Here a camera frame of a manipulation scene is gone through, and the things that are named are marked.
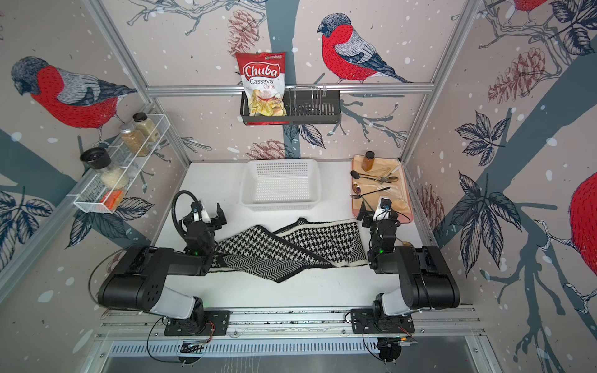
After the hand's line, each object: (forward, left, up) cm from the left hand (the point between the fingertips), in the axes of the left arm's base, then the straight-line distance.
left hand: (210, 202), depth 89 cm
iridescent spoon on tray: (+21, -81, -11) cm, 84 cm away
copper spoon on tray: (+15, -62, -12) cm, 65 cm away
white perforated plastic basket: (+19, -25, -13) cm, 34 cm away
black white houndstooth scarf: (-15, -33, -11) cm, 38 cm away
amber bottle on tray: (+28, -68, -6) cm, 74 cm away
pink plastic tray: (+23, -72, -12) cm, 77 cm away
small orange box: (-12, +19, +20) cm, 30 cm away
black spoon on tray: (+25, -63, -13) cm, 69 cm away
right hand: (+1, -65, -1) cm, 65 cm away
